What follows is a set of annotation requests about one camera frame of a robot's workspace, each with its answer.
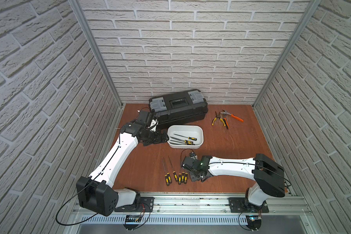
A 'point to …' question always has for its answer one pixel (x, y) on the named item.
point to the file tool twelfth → (176, 144)
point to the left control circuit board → (133, 218)
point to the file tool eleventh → (185, 141)
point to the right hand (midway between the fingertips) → (196, 175)
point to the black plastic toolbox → (179, 108)
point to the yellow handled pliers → (218, 116)
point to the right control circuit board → (254, 222)
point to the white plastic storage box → (195, 131)
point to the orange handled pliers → (224, 112)
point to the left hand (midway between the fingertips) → (164, 137)
